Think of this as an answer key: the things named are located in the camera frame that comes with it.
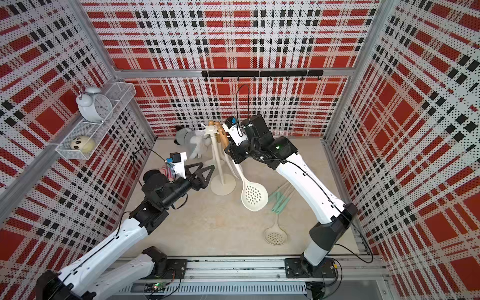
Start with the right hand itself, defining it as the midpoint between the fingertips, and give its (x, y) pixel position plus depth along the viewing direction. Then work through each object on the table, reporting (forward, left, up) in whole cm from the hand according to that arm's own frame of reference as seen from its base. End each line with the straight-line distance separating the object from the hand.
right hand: (232, 149), depth 68 cm
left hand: (-4, +8, -6) cm, 10 cm away
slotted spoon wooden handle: (-12, -8, -15) cm, 21 cm away
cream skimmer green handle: (-21, -17, -34) cm, 44 cm away
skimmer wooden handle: (+8, +6, -2) cm, 11 cm away
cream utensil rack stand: (+5, +9, -35) cm, 36 cm away
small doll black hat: (+7, +44, -31) cm, 54 cm away
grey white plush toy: (+34, +33, -26) cm, 54 cm away
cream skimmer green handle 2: (-3, -20, -35) cm, 40 cm away
